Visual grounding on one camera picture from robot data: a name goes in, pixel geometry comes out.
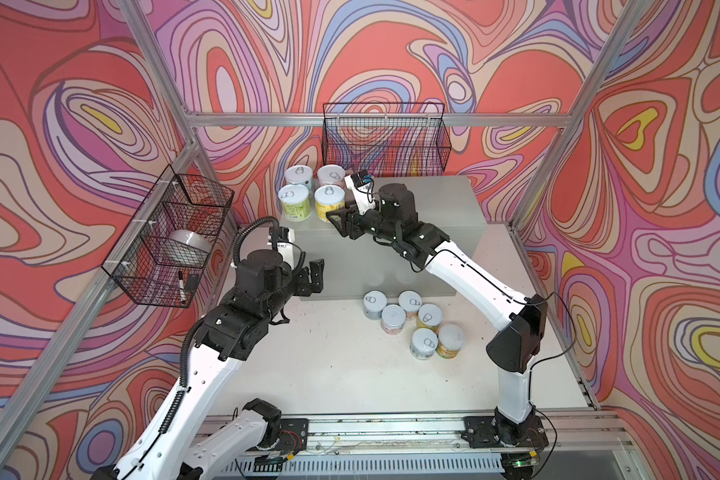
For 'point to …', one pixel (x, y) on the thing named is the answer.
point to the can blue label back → (374, 302)
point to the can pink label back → (410, 301)
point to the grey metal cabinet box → (363, 267)
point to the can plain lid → (393, 318)
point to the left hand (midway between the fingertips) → (310, 259)
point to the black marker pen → (181, 287)
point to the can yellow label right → (429, 316)
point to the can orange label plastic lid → (450, 340)
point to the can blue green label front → (423, 343)
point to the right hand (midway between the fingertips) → (338, 216)
